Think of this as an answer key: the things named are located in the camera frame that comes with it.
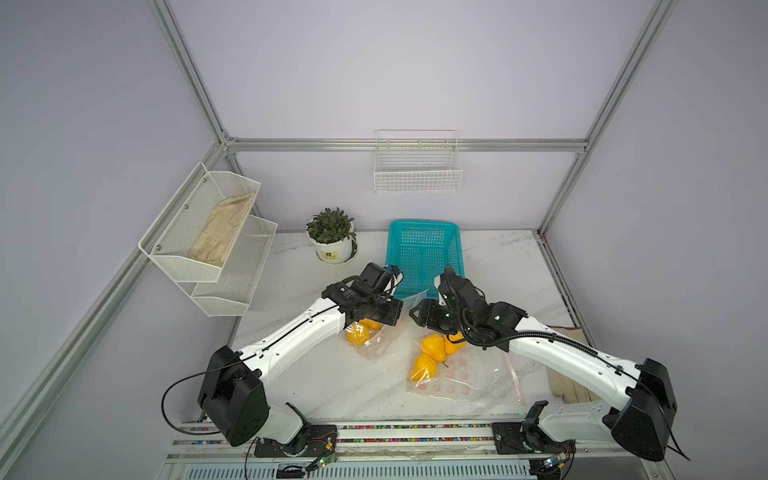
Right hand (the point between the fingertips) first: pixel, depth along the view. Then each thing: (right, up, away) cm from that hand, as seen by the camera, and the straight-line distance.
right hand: (418, 318), depth 77 cm
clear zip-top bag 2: (+8, -16, +8) cm, 20 cm away
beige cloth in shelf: (-54, +23, +2) cm, 59 cm away
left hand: (-6, 0, +3) cm, 7 cm away
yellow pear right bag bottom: (+2, -14, +2) cm, 14 cm away
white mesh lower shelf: (-56, +5, +12) cm, 57 cm away
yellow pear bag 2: (+5, -10, +6) cm, 13 cm away
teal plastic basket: (+5, +19, +37) cm, 42 cm away
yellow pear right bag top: (+11, -11, +9) cm, 18 cm away
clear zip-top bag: (-10, -6, -1) cm, 12 cm away
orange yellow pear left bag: (-12, -1, -4) cm, 13 cm away
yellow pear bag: (-17, -6, +7) cm, 19 cm away
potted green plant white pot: (-26, +23, +18) cm, 39 cm away
